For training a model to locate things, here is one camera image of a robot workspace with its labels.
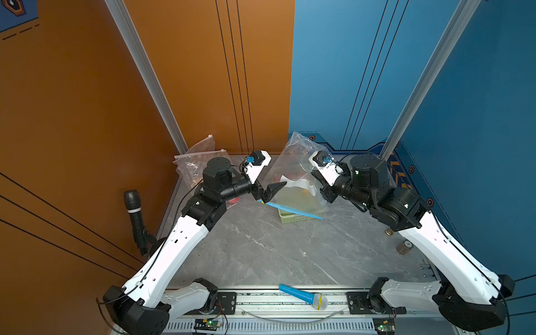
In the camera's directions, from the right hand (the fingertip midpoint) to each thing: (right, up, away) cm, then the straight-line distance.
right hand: (316, 170), depth 62 cm
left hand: (-12, 0, +1) cm, 12 cm away
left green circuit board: (-34, -52, +8) cm, 63 cm away
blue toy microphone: (+2, -45, +8) cm, 45 cm away
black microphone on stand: (-58, -9, +3) cm, 59 cm away
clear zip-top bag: (-50, +15, +50) cm, 72 cm away
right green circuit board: (+26, -53, +8) cm, 60 cm away
